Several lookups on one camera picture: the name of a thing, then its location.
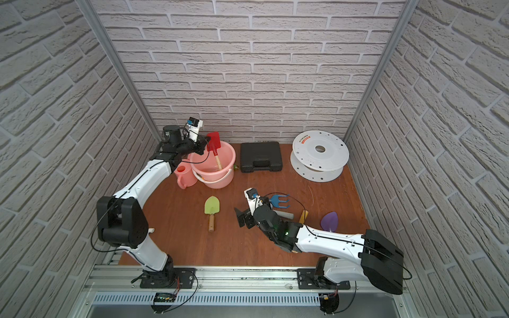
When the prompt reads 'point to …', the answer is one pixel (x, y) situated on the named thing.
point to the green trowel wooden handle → (211, 207)
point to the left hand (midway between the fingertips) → (201, 133)
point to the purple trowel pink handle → (329, 221)
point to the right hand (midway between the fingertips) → (247, 203)
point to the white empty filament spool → (319, 156)
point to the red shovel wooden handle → (218, 161)
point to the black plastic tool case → (260, 156)
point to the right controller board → (329, 303)
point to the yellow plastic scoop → (303, 216)
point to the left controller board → (164, 297)
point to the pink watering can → (185, 177)
